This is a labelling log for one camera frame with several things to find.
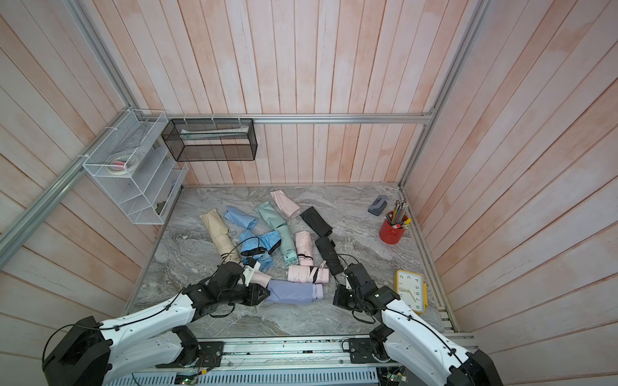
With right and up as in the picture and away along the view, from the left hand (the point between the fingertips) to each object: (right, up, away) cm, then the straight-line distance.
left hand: (264, 296), depth 81 cm
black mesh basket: (-22, +57, +7) cm, 61 cm away
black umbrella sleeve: (+19, +24, +25) cm, 39 cm away
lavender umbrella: (+10, +1, +1) cm, 10 cm away
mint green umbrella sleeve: (-2, +27, +25) cm, 37 cm away
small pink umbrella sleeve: (+5, +32, +29) cm, 44 cm away
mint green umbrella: (+7, +15, +13) cm, 21 cm away
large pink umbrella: (+15, +6, +6) cm, 18 cm away
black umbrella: (+23, +14, +15) cm, 31 cm away
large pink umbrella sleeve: (-2, +5, +4) cm, 7 cm away
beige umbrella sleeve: (-21, +19, +16) cm, 33 cm away
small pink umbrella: (+13, +17, +14) cm, 26 cm away
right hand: (+24, -1, +2) cm, 24 cm away
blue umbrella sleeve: (-14, +26, +22) cm, 36 cm away
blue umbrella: (-4, +15, +9) cm, 18 cm away
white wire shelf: (-39, +35, -3) cm, 52 cm away
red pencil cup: (+48, +20, +12) cm, 53 cm away
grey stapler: (+48, +31, +26) cm, 63 cm away
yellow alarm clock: (+52, +1, +3) cm, 52 cm away
